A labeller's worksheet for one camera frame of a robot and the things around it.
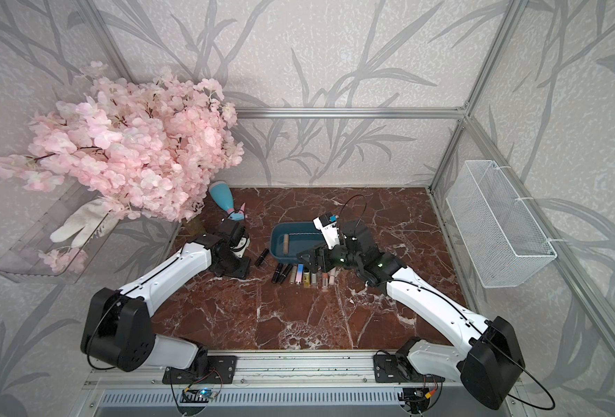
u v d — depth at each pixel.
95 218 0.67
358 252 0.57
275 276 0.91
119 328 0.42
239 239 0.73
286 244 0.99
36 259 0.60
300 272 0.92
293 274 0.92
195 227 0.89
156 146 0.53
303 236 1.05
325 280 0.91
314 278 0.91
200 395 0.70
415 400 0.72
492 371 0.39
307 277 0.90
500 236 0.61
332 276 0.91
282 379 0.73
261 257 0.96
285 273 0.93
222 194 1.11
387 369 0.72
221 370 0.73
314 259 0.64
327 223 0.65
